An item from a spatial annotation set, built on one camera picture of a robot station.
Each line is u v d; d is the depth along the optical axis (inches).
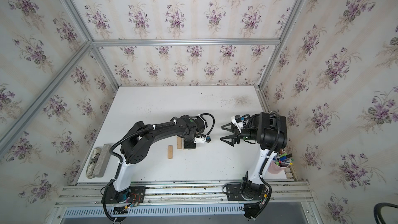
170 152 33.9
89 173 29.4
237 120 30.0
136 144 20.2
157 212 37.6
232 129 34.0
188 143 31.5
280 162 28.6
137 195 28.3
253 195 26.7
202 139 32.0
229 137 30.1
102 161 30.7
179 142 35.5
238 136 29.9
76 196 29.4
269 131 21.7
